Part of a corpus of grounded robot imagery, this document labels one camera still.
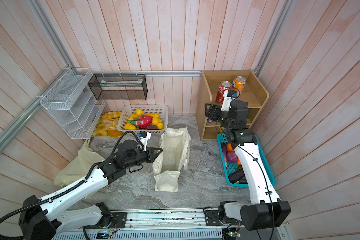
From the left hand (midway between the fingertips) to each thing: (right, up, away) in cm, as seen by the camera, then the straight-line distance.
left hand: (162, 153), depth 72 cm
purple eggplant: (+41, -15, +12) cm, 45 cm away
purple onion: (+41, -5, +19) cm, 45 cm away
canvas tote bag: (+4, -7, +23) cm, 25 cm away
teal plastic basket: (+42, -13, +18) cm, 48 cm away
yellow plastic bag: (-50, -11, +12) cm, 52 cm away
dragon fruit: (-18, +18, +32) cm, 41 cm away
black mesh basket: (-31, +40, +25) cm, 57 cm away
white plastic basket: (-11, +20, +37) cm, 44 cm away
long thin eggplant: (+38, -1, +23) cm, 44 cm away
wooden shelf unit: (+52, +34, +14) cm, 64 cm away
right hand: (+24, +24, -2) cm, 34 cm away
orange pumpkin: (+41, 0, +23) cm, 47 cm away
